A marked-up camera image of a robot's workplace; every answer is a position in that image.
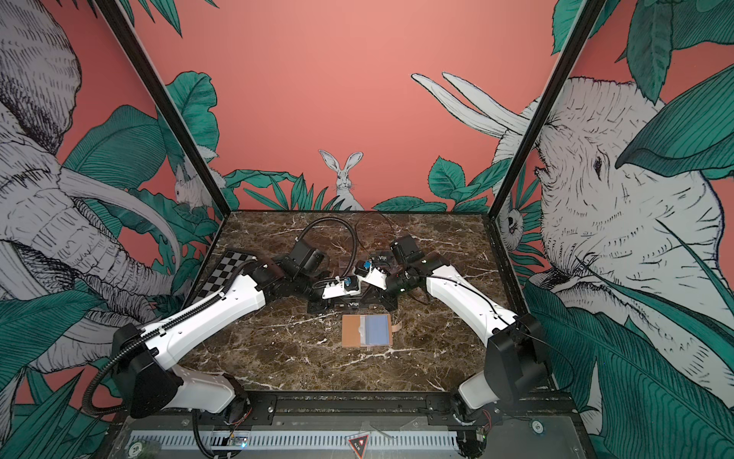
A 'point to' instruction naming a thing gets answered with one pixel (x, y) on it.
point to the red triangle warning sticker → (359, 445)
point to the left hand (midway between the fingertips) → (344, 292)
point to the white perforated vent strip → (300, 439)
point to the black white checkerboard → (223, 274)
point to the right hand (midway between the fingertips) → (365, 293)
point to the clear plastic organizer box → (387, 261)
